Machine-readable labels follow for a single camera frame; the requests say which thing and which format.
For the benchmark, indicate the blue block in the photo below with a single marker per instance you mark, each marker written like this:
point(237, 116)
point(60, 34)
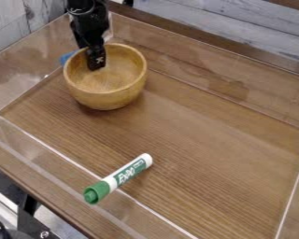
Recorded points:
point(68, 56)

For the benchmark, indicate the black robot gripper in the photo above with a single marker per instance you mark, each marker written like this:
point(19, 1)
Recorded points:
point(88, 24)

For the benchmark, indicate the clear acrylic tray wall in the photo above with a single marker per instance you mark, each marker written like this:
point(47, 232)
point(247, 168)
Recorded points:
point(217, 119)

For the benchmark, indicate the brown wooden bowl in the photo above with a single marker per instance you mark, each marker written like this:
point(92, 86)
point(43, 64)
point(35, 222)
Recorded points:
point(114, 86)

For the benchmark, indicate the black metal table frame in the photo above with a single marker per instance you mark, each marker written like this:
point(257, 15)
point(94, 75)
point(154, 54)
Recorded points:
point(28, 224)

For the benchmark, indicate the green Expo marker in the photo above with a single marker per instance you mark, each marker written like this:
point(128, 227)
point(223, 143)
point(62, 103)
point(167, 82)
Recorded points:
point(110, 183)

